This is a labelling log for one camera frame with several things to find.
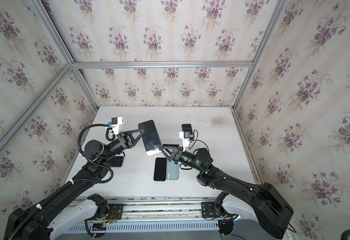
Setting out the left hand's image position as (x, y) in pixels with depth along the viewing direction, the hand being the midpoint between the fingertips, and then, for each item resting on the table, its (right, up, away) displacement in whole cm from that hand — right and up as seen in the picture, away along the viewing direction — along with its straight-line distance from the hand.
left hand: (143, 130), depth 60 cm
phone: (+3, -3, +2) cm, 5 cm away
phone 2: (+11, -27, +28) cm, 40 cm away
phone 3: (+22, -1, +49) cm, 54 cm away
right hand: (+6, -9, +5) cm, 12 cm away
